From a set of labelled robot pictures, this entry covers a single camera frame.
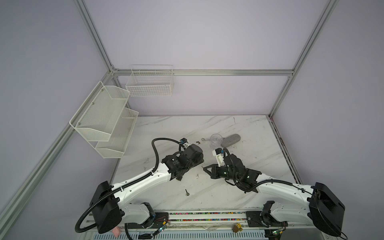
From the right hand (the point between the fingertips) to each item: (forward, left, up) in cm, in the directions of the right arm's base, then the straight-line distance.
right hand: (202, 169), depth 76 cm
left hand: (+6, +1, +3) cm, 7 cm away
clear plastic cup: (+28, -10, -13) cm, 32 cm away
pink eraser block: (-26, +41, -11) cm, 50 cm away
